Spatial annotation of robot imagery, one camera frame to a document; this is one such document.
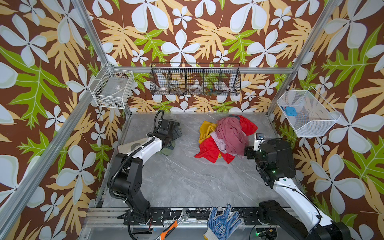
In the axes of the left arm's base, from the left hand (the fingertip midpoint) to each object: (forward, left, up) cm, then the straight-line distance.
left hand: (173, 131), depth 93 cm
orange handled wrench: (-50, -2, -11) cm, 51 cm away
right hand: (-12, -45, +5) cm, 47 cm away
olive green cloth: (-9, +5, -10) cm, 14 cm away
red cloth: (-9, -23, -7) cm, 25 cm away
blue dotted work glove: (-50, -26, -10) cm, 57 cm away
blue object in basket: (+5, -70, +14) cm, 71 cm away
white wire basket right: (0, -77, +16) cm, 79 cm away
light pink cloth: (-6, -30, -4) cm, 31 cm away
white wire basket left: (+16, +35, +21) cm, 44 cm away
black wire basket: (+31, -14, +18) cm, 38 cm away
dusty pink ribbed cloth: (-2, -35, +3) cm, 35 cm away
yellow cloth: (+5, -21, -4) cm, 22 cm away
